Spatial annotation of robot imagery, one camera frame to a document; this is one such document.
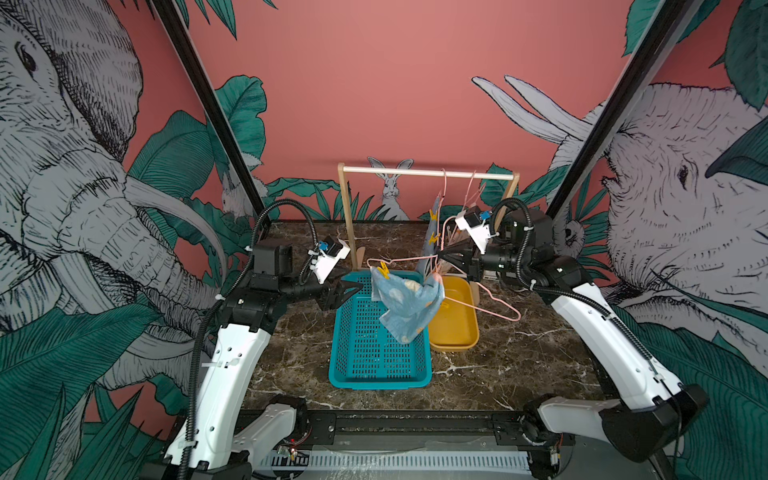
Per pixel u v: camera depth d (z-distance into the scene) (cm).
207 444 37
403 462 70
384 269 76
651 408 38
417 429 75
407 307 80
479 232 57
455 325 91
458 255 63
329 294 56
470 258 57
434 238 84
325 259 56
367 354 86
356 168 74
